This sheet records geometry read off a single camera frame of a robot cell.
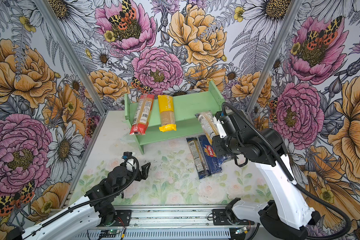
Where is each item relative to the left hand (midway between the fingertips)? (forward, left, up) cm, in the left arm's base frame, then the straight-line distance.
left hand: (142, 166), depth 81 cm
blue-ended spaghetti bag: (+9, -31, -7) cm, 33 cm away
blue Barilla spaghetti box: (+5, -39, -8) cm, 40 cm away
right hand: (-4, -36, +25) cm, 44 cm away
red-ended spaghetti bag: (+19, -1, +20) cm, 27 cm away
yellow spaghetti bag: (+17, -14, +19) cm, 30 cm away
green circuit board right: (-28, -49, -10) cm, 57 cm away
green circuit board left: (-28, +13, -11) cm, 33 cm away
